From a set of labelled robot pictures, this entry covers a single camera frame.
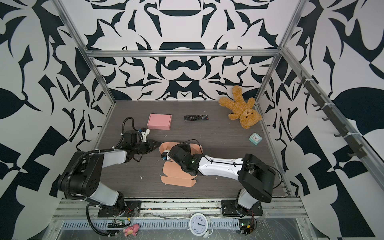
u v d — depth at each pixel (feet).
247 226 2.34
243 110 3.42
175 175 2.77
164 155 2.40
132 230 2.20
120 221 2.33
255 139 3.19
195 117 3.54
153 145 2.79
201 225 2.24
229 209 2.43
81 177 1.52
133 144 2.50
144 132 2.84
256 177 1.45
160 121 3.42
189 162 2.03
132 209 2.40
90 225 2.25
